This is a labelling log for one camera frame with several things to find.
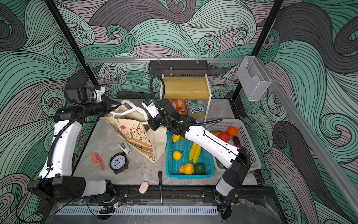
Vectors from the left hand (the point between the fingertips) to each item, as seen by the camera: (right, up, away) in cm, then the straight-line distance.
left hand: (120, 102), depth 70 cm
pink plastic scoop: (-20, -33, +13) cm, 41 cm away
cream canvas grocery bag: (+5, -11, +3) cm, 13 cm away
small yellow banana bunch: (+41, -31, +17) cm, 54 cm away
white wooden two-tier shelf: (+35, +9, +11) cm, 38 cm away
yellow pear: (+35, -37, +7) cm, 51 cm away
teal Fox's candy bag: (+42, -2, +21) cm, 47 cm away
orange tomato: (+67, -18, +23) cm, 73 cm away
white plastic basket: (+73, -20, +20) cm, 78 cm away
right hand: (+14, -7, 0) cm, 16 cm away
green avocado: (+42, -38, +8) cm, 57 cm away
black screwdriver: (+19, -43, +9) cm, 48 cm away
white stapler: (-5, -29, +20) cm, 35 cm away
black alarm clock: (-7, -36, +14) cm, 39 cm away
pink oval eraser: (+11, -47, +5) cm, 48 cm away
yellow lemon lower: (+29, -32, +14) cm, 45 cm away
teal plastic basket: (+35, -36, +16) cm, 53 cm away
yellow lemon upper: (+28, -23, +23) cm, 43 cm away
